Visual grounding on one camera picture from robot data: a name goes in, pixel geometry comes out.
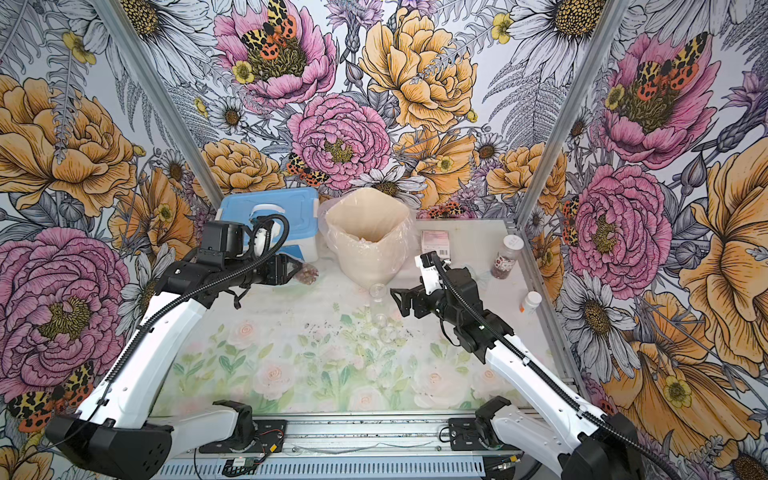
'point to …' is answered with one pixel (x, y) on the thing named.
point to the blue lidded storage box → (300, 206)
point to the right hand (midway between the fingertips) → (405, 292)
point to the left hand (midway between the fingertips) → (290, 275)
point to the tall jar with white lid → (506, 257)
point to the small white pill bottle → (532, 300)
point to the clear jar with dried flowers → (379, 305)
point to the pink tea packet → (436, 241)
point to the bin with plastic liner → (369, 235)
